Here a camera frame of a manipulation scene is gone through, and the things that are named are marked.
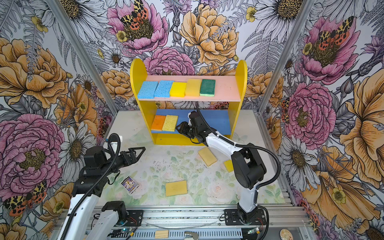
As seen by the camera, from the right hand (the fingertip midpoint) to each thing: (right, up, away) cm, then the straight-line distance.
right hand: (177, 132), depth 88 cm
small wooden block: (-5, -46, -18) cm, 50 cm away
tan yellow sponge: (+18, -16, +9) cm, 25 cm away
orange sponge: (-13, +5, +6) cm, 15 cm away
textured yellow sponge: (-5, +5, +7) cm, 10 cm away
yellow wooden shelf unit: (-12, +24, +32) cm, 41 cm away
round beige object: (+52, -46, -18) cm, 72 cm away
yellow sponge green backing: (0, -30, -5) cm, 30 cm away
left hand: (-16, -10, -15) cm, 24 cm away
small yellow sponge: (+31, -21, +7) cm, 38 cm away
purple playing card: (-26, -28, -5) cm, 39 cm away
